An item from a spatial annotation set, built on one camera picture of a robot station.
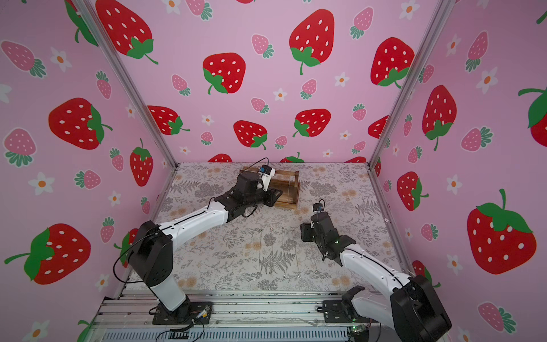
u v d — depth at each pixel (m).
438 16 0.70
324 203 0.78
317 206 0.77
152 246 0.51
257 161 0.65
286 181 1.14
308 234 0.77
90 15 0.69
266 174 0.75
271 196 0.73
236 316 0.73
